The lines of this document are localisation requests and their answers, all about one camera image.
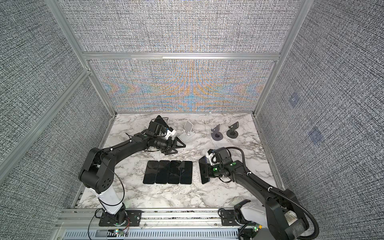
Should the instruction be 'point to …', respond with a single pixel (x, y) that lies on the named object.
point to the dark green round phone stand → (232, 133)
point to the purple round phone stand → (216, 135)
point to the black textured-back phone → (159, 120)
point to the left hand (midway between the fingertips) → (181, 149)
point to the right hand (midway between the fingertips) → (202, 171)
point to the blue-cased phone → (203, 167)
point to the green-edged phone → (186, 172)
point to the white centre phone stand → (187, 133)
